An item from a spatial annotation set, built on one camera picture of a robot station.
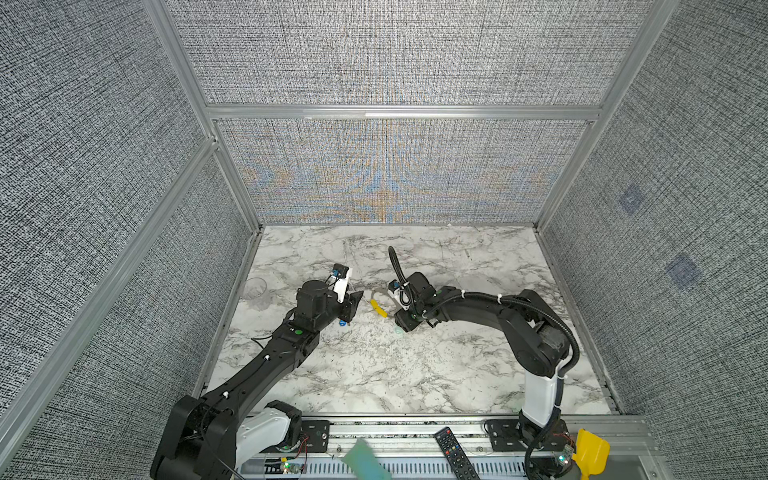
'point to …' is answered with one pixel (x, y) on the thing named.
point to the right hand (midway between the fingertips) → (403, 315)
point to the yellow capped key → (378, 309)
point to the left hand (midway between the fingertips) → (355, 290)
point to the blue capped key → (342, 322)
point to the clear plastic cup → (254, 288)
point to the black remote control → (457, 459)
